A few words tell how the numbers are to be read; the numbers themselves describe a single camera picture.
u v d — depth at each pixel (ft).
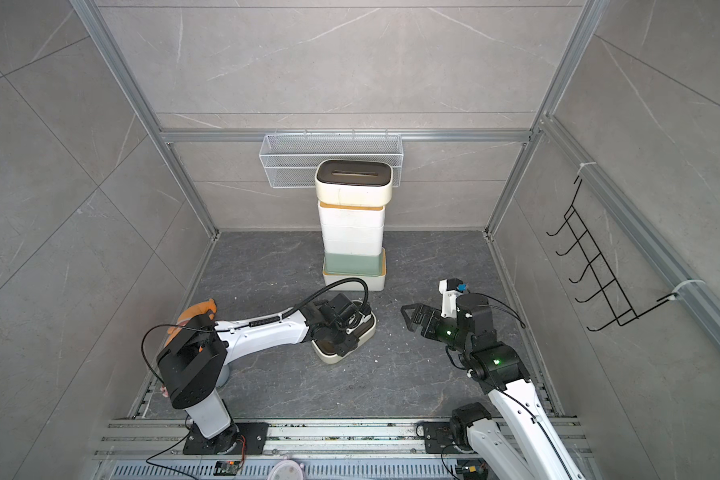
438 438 2.39
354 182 2.36
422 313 2.08
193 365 1.48
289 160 3.30
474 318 1.70
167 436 2.45
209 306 3.19
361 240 2.75
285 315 1.90
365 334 2.79
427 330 2.04
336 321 2.24
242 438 2.39
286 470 2.22
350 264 3.04
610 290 2.08
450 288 2.15
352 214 2.49
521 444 1.46
